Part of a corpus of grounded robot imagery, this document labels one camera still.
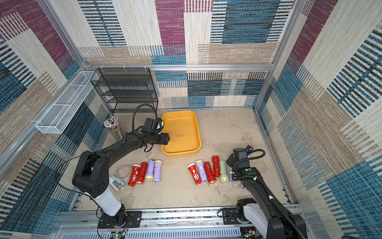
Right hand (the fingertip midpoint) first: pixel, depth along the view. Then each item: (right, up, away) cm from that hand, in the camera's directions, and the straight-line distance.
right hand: (235, 161), depth 87 cm
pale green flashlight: (-7, -8, -4) cm, 11 cm away
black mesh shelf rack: (-72, +47, +22) cm, 89 cm away
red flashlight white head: (-58, -7, -2) cm, 58 cm away
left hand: (-41, +14, +5) cm, 44 cm away
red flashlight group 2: (-14, -8, -4) cm, 17 cm away
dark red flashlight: (-11, -3, +2) cm, 11 cm away
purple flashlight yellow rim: (-49, -7, -2) cm, 49 cm away
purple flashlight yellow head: (-45, -5, 0) cm, 45 cm away
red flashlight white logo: (-25, -4, 0) cm, 25 cm away
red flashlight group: (-53, -6, -1) cm, 54 cm away
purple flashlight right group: (-20, -3, 0) cm, 20 cm away
